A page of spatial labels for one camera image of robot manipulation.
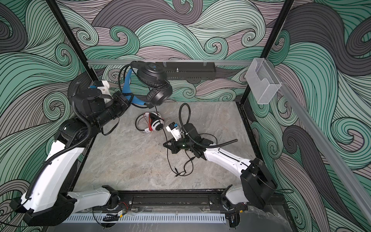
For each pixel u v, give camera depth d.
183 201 0.74
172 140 0.69
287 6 0.71
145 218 0.70
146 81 0.44
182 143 0.67
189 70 0.95
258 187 0.41
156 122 0.97
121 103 0.50
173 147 0.71
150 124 1.03
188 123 0.74
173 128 0.69
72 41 0.83
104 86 0.52
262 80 0.78
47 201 0.37
